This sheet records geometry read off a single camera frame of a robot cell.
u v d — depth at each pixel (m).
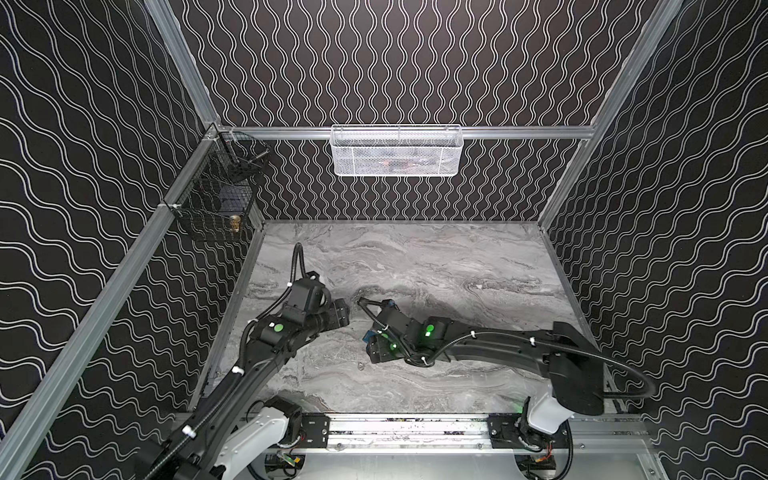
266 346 0.51
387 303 0.75
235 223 0.83
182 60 0.76
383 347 0.70
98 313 0.53
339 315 0.69
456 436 0.75
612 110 0.86
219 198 0.92
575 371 0.43
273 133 0.95
